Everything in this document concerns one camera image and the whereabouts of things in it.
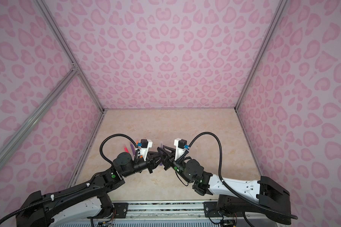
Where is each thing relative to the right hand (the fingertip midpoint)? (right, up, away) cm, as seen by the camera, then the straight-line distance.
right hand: (158, 148), depth 65 cm
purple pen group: (-21, -7, +32) cm, 39 cm away
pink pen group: (-26, -7, +31) cm, 41 cm away
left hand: (+3, -3, +2) cm, 5 cm away
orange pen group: (-8, +4, -4) cm, 10 cm away
